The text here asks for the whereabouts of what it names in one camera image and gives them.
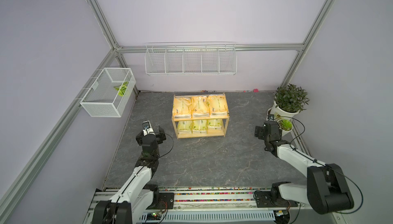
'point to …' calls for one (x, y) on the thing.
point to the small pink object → (256, 90)
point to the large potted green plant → (289, 101)
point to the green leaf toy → (122, 88)
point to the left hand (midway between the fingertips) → (152, 129)
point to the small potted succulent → (286, 125)
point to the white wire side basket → (108, 96)
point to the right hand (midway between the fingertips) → (266, 127)
